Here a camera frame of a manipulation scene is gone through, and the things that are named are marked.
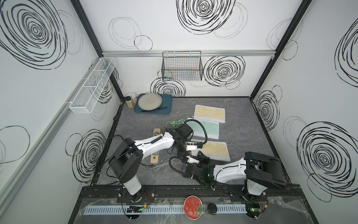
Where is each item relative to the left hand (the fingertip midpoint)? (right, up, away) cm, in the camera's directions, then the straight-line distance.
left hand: (187, 151), depth 85 cm
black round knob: (+10, -19, -23) cm, 31 cm away
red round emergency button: (+2, -22, -18) cm, 29 cm away
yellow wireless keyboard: (+19, +22, +24) cm, 38 cm away
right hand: (+9, -2, 0) cm, 9 cm away
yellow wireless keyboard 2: (+19, 0, +3) cm, 19 cm away
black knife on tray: (-26, +25, +26) cm, 44 cm away
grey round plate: (-30, +32, +31) cm, 54 cm away
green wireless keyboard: (+19, +12, +15) cm, 27 cm away
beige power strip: (-20, -3, 0) cm, 20 cm away
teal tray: (-16, +32, +33) cm, 48 cm away
